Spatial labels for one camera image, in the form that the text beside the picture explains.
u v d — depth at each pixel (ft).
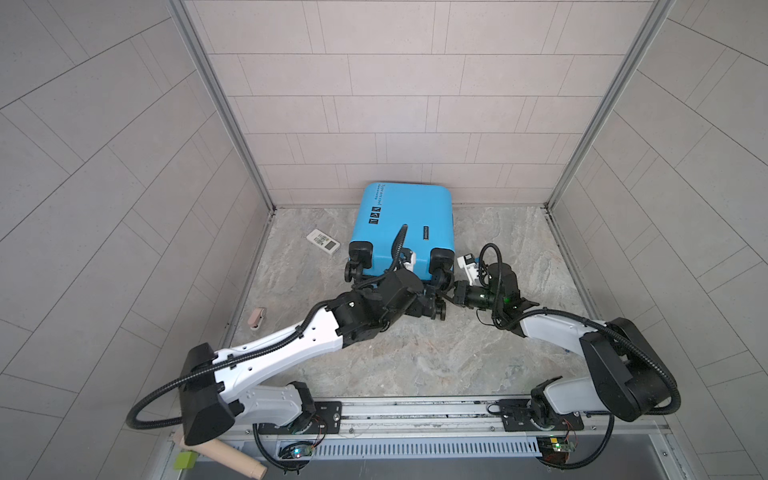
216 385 1.25
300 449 2.12
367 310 1.68
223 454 2.11
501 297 2.22
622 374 1.39
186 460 2.07
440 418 2.37
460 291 2.47
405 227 1.77
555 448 2.23
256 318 2.78
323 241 3.43
